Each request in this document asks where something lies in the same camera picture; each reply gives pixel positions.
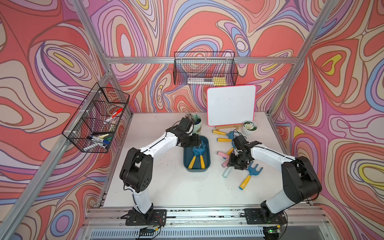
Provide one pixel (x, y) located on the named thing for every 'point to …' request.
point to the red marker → (114, 115)
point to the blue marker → (98, 140)
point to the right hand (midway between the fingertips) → (232, 169)
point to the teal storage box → (188, 157)
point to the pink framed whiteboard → (231, 105)
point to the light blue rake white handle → (227, 171)
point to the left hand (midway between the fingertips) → (199, 143)
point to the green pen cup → (197, 120)
